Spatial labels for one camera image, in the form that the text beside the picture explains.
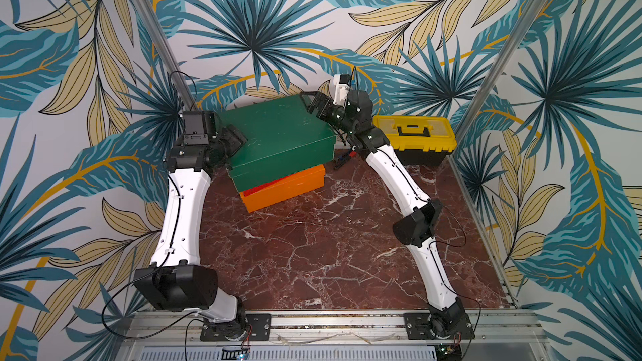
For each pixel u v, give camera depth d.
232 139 0.66
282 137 0.74
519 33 0.81
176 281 0.39
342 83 0.70
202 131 0.53
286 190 0.92
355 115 0.62
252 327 0.73
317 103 0.68
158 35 0.80
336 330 0.73
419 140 1.02
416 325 0.74
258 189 0.90
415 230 0.57
